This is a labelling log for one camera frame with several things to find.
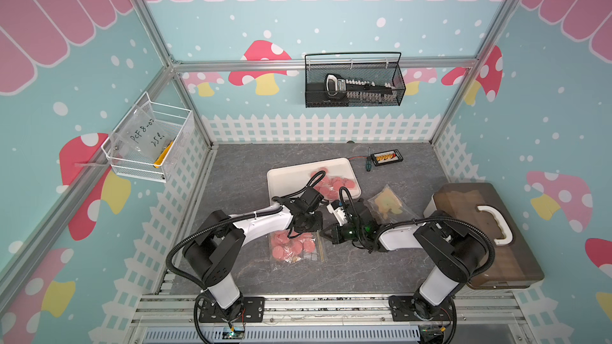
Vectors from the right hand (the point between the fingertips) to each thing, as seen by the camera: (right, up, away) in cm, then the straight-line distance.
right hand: (320, 234), depth 87 cm
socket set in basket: (+16, +53, +2) cm, 56 cm away
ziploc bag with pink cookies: (+26, +9, +7) cm, 29 cm away
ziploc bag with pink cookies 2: (-4, -4, -1) cm, 6 cm away
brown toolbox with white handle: (+57, -4, -16) cm, 60 cm away
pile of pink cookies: (+5, +16, +15) cm, 23 cm away
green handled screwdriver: (+23, +26, +24) cm, 42 cm away
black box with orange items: (+32, +29, +26) cm, 50 cm away
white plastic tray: (-16, +19, +18) cm, 31 cm away
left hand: (-1, +2, +1) cm, 2 cm away
